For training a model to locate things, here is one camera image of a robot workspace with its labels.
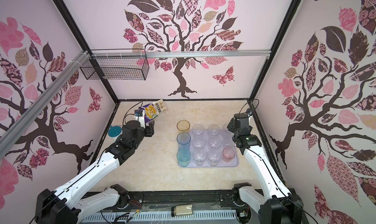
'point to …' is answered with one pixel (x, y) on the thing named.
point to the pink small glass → (228, 154)
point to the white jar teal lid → (114, 132)
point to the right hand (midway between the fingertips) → (239, 121)
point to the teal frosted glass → (183, 157)
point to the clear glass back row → (215, 143)
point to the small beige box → (181, 210)
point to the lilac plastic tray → (233, 163)
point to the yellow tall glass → (183, 126)
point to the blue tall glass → (183, 140)
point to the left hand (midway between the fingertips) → (149, 122)
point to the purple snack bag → (153, 109)
